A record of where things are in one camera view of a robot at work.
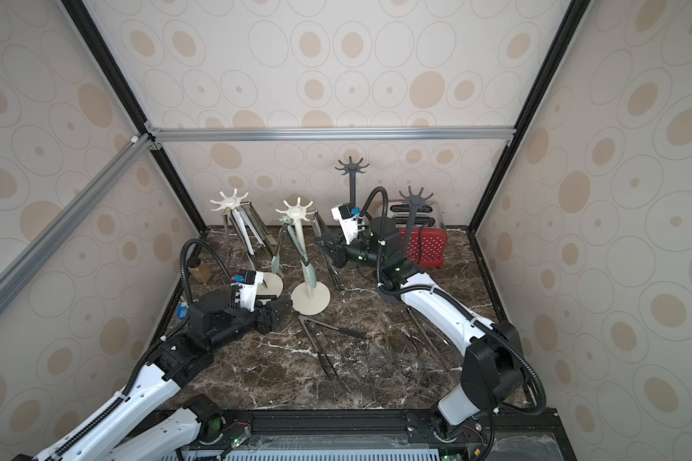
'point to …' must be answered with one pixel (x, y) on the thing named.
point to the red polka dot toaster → (430, 243)
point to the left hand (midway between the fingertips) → (292, 301)
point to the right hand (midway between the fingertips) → (329, 238)
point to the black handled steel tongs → (322, 357)
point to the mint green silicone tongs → (299, 248)
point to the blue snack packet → (183, 309)
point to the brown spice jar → (199, 270)
